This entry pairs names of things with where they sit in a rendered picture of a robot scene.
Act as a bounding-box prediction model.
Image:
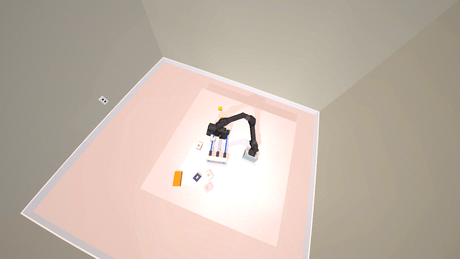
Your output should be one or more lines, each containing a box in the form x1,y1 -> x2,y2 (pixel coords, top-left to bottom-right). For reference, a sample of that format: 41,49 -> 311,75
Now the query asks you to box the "orange rectangular block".
172,171 -> 182,186

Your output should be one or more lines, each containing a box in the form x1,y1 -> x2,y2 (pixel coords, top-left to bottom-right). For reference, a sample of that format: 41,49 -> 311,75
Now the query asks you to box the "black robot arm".
207,112 -> 259,157

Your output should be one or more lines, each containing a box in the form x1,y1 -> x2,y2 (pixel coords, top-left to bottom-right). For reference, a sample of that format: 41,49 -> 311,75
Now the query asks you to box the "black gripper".
206,130 -> 227,139

